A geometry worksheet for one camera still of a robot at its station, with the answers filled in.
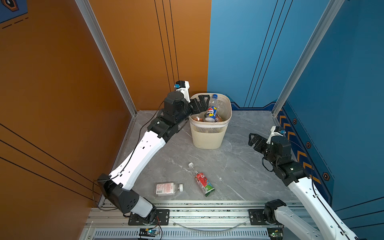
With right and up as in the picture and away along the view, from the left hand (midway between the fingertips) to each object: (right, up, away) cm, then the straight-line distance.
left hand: (204, 97), depth 66 cm
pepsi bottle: (+4, -8, +16) cm, 18 cm away
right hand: (+26, -19, +9) cm, 33 cm away
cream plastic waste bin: (+6, -19, +21) cm, 29 cm away
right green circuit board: (+35, -65, +5) cm, 74 cm away
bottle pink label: (-19, -46, +12) cm, 52 cm away
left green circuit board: (-25, -64, +4) cm, 69 cm away
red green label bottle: (+1, -45, +12) cm, 47 cm away
